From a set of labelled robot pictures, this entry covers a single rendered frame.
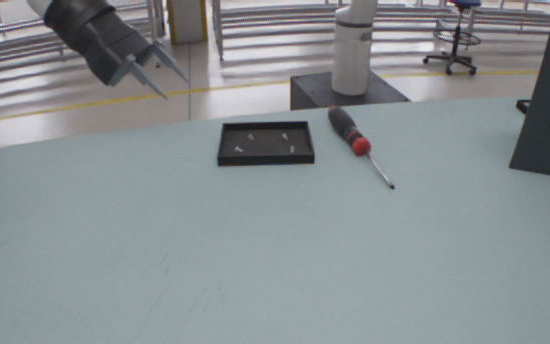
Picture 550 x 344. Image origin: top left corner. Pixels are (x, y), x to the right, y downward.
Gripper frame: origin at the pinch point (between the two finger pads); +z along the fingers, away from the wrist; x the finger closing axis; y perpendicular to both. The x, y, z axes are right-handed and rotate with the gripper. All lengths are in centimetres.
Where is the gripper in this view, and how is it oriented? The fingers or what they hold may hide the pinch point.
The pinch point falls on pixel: (177, 89)
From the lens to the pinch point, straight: 48.2
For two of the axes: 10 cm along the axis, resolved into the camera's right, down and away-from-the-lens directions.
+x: -3.2, 5.6, -7.7
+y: -6.5, 4.6, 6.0
